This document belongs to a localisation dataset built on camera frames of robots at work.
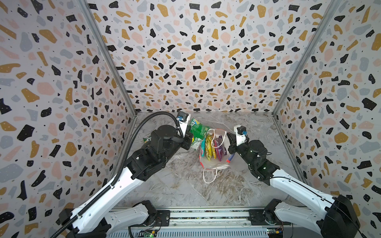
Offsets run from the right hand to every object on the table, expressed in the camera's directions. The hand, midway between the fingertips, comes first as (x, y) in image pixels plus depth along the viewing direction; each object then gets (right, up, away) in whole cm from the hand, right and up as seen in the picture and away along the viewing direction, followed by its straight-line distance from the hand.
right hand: (227, 131), depth 74 cm
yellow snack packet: (-8, -12, +13) cm, 19 cm away
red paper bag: (-5, -18, +7) cm, 20 cm away
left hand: (-18, +3, -13) cm, 22 cm away
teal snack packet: (-12, -10, +14) cm, 21 cm away
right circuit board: (+23, -49, -2) cm, 54 cm away
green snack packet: (-15, 0, -9) cm, 17 cm away
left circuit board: (-38, -48, -4) cm, 62 cm away
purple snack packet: (-2, -10, +15) cm, 19 cm away
